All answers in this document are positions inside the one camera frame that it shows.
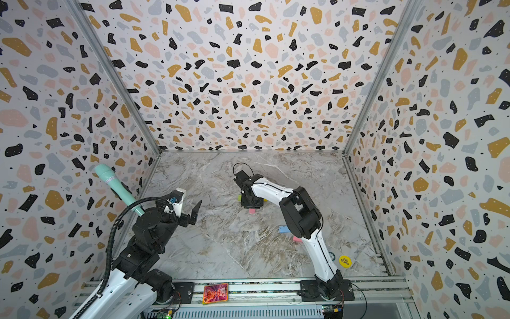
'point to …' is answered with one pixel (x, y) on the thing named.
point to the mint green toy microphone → (107, 175)
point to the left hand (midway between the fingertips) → (190, 196)
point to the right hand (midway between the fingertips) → (252, 206)
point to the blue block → (283, 229)
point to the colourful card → (216, 293)
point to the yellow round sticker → (345, 261)
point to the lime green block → (240, 197)
